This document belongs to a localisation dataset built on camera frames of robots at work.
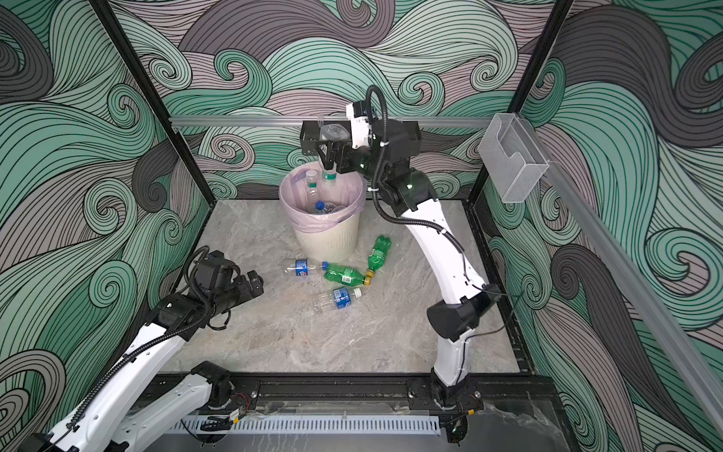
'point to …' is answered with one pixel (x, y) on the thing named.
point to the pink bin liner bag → (345, 201)
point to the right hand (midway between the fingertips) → (330, 142)
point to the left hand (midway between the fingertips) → (250, 282)
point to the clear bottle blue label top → (301, 267)
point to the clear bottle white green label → (312, 190)
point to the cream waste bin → (327, 235)
